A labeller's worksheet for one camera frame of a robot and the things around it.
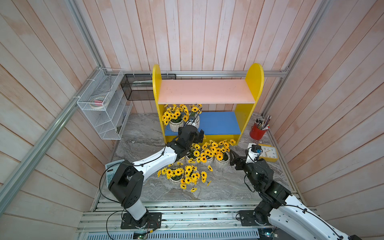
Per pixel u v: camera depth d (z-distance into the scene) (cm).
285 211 51
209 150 82
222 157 80
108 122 78
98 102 73
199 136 76
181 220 75
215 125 93
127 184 44
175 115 84
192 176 73
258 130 99
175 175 75
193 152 84
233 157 66
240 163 65
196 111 85
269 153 96
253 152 62
